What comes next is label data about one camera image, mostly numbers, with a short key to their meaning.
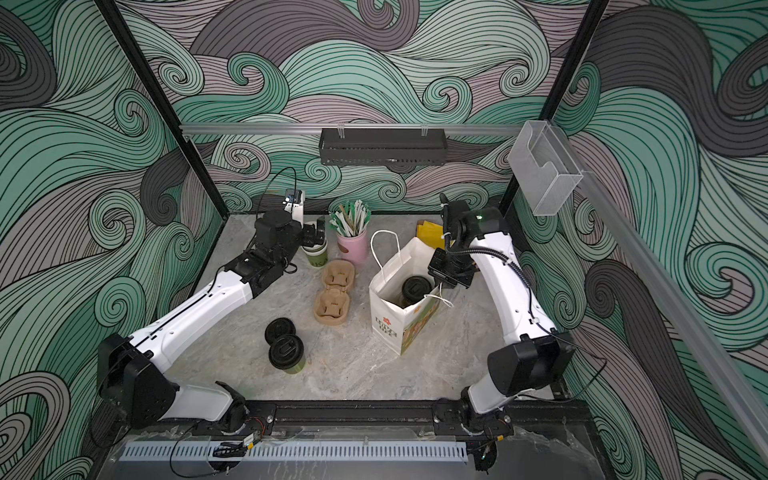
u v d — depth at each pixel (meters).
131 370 0.39
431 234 1.10
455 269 0.61
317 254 0.95
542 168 0.78
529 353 0.40
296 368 0.74
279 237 0.56
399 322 0.69
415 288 0.81
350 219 0.97
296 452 0.70
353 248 0.98
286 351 0.74
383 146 0.98
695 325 0.49
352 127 0.93
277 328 0.87
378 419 0.74
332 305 0.90
